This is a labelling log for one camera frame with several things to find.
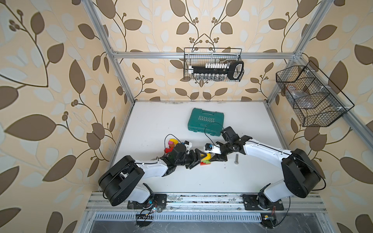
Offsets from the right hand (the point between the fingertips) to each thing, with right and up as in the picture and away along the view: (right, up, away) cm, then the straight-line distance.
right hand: (210, 153), depth 86 cm
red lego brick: (-5, -6, 0) cm, 8 cm away
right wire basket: (+52, +30, -13) cm, 62 cm away
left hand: (-5, 0, -5) cm, 7 cm away
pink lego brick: (-25, +5, +8) cm, 27 cm away
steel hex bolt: (+16, -6, +2) cm, 17 cm away
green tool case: (0, +18, +16) cm, 25 cm away
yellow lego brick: (-2, -1, -5) cm, 5 cm away
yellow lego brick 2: (-22, +6, +7) cm, 24 cm away
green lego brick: (-2, -4, -2) cm, 5 cm away
